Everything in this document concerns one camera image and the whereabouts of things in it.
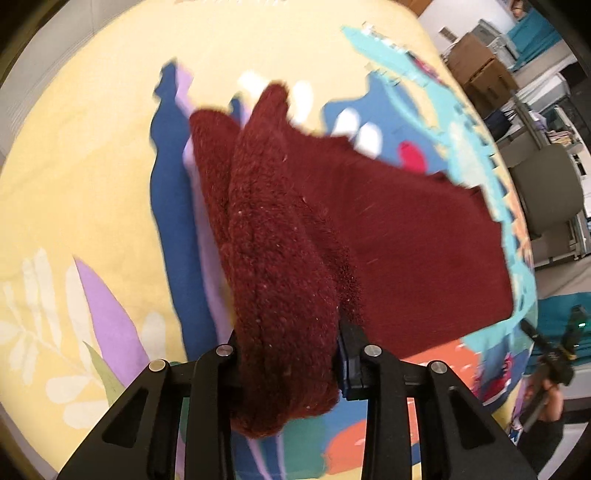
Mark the dark red knit sweater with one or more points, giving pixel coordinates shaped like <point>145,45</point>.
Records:
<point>311,232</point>

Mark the yellow dinosaur print bedspread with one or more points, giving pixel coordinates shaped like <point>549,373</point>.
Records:
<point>108,260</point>

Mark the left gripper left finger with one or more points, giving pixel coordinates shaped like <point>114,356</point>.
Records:
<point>137,438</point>

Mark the brown cardboard boxes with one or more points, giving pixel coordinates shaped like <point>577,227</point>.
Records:
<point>484,78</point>

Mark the grey green chair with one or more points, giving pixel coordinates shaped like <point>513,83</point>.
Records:
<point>549,189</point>

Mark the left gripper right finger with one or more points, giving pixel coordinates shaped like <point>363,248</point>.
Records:
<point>458,438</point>

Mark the person's right hand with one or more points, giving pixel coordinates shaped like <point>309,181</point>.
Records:
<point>547,398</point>

